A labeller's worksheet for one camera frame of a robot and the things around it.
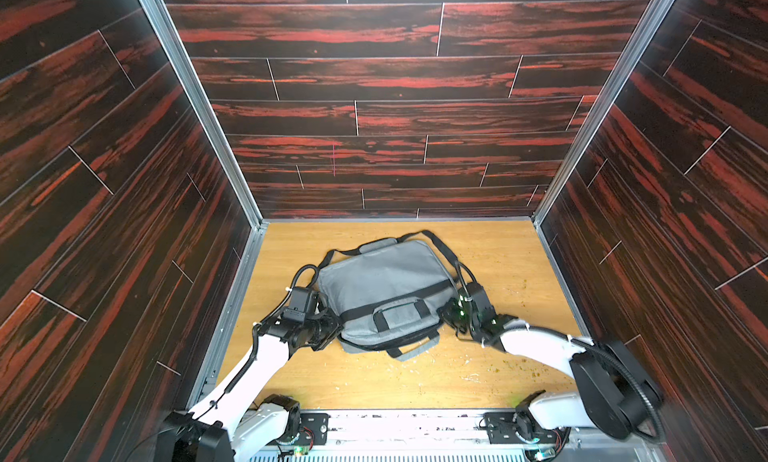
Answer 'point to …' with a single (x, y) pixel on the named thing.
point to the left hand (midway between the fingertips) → (348, 325)
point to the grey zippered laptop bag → (389, 295)
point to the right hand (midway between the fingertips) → (439, 305)
